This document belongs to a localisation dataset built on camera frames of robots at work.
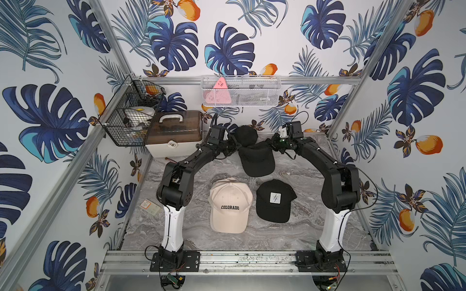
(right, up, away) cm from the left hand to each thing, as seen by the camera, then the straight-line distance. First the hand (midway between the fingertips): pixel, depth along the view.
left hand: (242, 140), depth 94 cm
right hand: (+12, -1, +1) cm, 12 cm away
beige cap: (-6, -27, -14) cm, 31 cm away
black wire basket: (-54, +10, -10) cm, 56 cm away
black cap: (+8, -10, -1) cm, 13 cm away
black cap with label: (+15, -30, -7) cm, 34 cm away
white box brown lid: (-41, +5, +17) cm, 45 cm away
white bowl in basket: (-46, +10, -14) cm, 50 cm away
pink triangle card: (-11, +23, -5) cm, 26 cm away
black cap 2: (+4, +5, +21) cm, 22 cm away
